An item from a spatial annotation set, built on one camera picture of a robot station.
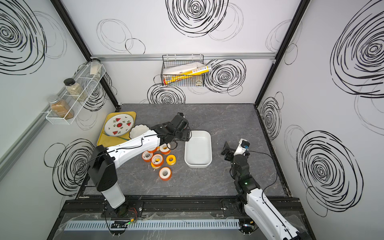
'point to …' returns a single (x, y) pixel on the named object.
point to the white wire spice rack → (88, 82)
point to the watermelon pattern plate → (118, 125)
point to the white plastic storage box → (198, 149)
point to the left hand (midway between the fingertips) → (185, 133)
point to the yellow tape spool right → (169, 162)
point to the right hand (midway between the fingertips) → (233, 145)
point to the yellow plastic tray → (105, 139)
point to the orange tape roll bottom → (165, 173)
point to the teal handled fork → (123, 138)
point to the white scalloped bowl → (138, 130)
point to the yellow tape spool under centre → (154, 167)
